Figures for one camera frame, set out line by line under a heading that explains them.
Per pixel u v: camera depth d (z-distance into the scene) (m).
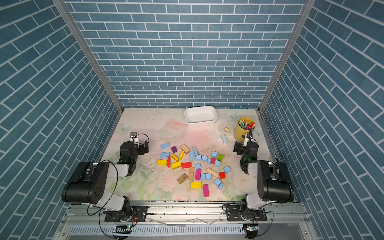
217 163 0.89
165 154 0.94
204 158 0.91
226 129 1.09
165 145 0.99
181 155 0.94
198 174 0.87
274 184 0.49
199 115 1.17
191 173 0.87
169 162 0.90
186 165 0.89
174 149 0.96
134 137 0.80
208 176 0.85
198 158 0.91
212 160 0.89
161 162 0.91
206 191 0.81
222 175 0.85
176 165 0.89
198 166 0.90
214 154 0.94
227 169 0.88
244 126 0.97
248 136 0.81
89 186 0.45
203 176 0.85
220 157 0.93
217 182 0.82
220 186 0.81
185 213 0.75
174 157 0.93
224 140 0.99
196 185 0.83
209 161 0.89
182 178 0.85
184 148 0.96
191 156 0.94
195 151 0.95
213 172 0.87
